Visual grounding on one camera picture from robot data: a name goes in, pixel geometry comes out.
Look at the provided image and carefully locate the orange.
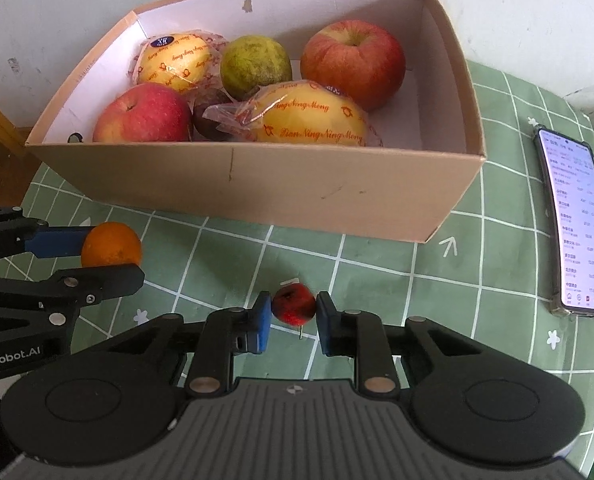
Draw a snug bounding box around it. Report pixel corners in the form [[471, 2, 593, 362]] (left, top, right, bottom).
[[80, 222, 142, 268]]

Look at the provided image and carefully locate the small red apple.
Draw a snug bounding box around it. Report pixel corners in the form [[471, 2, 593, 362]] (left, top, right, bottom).
[[271, 283, 317, 327]]

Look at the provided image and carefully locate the green grid table mat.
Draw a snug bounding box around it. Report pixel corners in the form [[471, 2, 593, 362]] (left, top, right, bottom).
[[22, 63, 594, 472]]

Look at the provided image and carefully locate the red apple front left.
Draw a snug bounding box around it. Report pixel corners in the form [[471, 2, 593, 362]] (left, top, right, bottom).
[[92, 82, 192, 144]]

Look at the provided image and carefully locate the brown cardboard box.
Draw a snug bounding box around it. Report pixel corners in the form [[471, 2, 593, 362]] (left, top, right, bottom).
[[26, 0, 486, 243]]

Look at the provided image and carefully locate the dark brown fruit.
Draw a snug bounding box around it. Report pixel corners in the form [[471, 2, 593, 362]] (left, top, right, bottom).
[[192, 89, 236, 142]]

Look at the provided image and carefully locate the wrapped yellow lemon right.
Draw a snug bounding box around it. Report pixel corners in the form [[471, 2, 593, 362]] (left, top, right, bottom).
[[220, 80, 383, 148]]

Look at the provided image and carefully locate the wrapped yellow lemon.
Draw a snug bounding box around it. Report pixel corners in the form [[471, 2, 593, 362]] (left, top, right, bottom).
[[220, 80, 383, 148], [131, 29, 229, 94]]

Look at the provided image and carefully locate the smartphone with lit screen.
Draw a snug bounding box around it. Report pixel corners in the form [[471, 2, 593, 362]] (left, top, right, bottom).
[[533, 124, 594, 318]]

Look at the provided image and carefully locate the wrapped yellow lemon left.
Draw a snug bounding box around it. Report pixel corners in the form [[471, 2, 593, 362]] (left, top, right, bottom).
[[131, 29, 229, 94]]

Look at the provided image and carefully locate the green pear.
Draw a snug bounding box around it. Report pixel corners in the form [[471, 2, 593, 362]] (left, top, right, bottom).
[[220, 35, 293, 101]]

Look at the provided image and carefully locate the red apple back right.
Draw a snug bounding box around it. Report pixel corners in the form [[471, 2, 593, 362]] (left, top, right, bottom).
[[300, 20, 405, 112]]

